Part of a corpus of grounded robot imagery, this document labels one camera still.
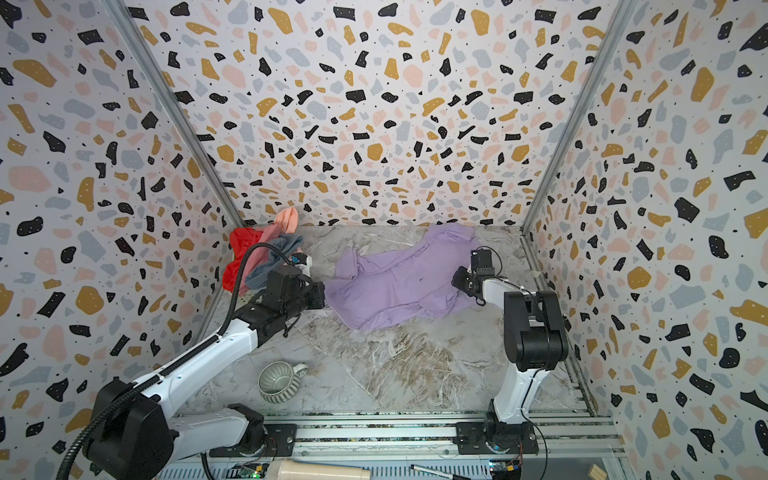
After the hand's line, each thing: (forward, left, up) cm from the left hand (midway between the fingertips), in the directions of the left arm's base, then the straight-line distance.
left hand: (324, 281), depth 83 cm
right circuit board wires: (-42, -45, -19) cm, 65 cm away
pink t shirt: (+12, +22, -4) cm, 26 cm away
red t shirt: (+22, +33, -8) cm, 41 cm away
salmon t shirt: (+31, +19, -6) cm, 37 cm away
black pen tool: (-42, -29, -18) cm, 55 cm away
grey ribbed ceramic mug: (-21, +13, -18) cm, 31 cm away
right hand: (+12, -39, -12) cm, 43 cm away
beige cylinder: (-41, +5, -14) cm, 44 cm away
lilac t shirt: (+11, -22, -19) cm, 31 cm away
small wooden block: (-44, -66, -16) cm, 81 cm away
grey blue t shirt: (+17, +16, -4) cm, 24 cm away
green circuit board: (-41, +14, -18) cm, 47 cm away
